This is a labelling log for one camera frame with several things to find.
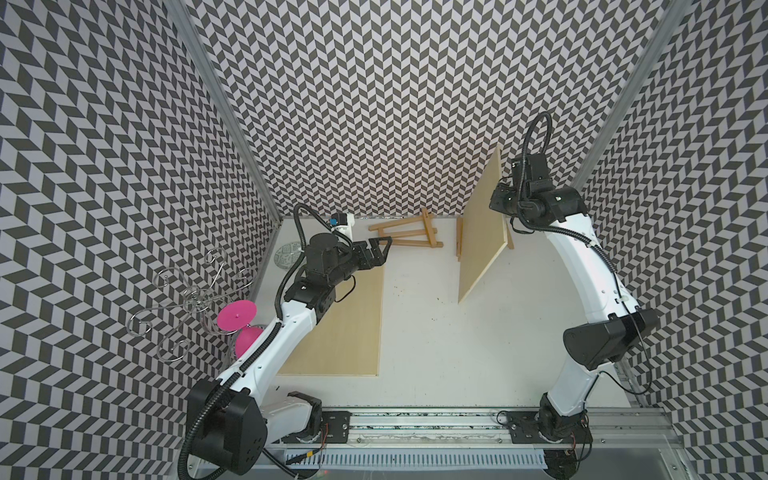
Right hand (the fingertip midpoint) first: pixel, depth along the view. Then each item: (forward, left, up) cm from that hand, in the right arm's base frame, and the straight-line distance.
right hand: (501, 201), depth 78 cm
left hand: (-9, +32, -5) cm, 34 cm away
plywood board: (-25, +43, -31) cm, 59 cm away
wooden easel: (+11, +6, -27) cm, 30 cm away
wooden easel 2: (+16, +16, -30) cm, 37 cm away
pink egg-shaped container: (-32, +59, -1) cm, 67 cm away
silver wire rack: (-26, +79, -10) cm, 83 cm away
